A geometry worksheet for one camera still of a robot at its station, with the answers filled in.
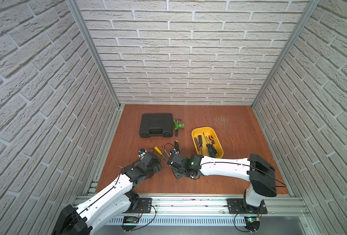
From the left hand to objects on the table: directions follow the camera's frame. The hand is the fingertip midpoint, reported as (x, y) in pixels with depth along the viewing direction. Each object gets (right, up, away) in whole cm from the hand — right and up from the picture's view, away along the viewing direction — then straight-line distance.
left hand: (157, 163), depth 83 cm
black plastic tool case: (-4, +21, +20) cm, 29 cm away
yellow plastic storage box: (+33, +17, +16) cm, 41 cm away
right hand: (+12, -2, -2) cm, 13 cm away
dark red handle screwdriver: (+25, +9, +12) cm, 29 cm away
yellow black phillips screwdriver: (+27, +10, +13) cm, 32 cm away
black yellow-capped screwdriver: (+11, +10, +12) cm, 19 cm away
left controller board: (-12, -26, -12) cm, 31 cm away
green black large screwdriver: (+33, +6, +9) cm, 35 cm away
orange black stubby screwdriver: (+35, +12, +14) cm, 40 cm away
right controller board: (+49, -26, -12) cm, 57 cm away
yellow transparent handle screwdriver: (0, +4, +9) cm, 10 cm away
